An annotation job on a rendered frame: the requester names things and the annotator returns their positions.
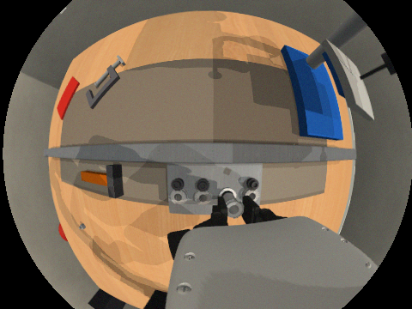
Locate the red flat square block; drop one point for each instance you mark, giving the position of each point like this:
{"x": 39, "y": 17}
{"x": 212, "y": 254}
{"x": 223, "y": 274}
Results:
{"x": 67, "y": 96}

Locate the blue drill press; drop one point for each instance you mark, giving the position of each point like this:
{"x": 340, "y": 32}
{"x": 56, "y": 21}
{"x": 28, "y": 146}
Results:
{"x": 317, "y": 107}

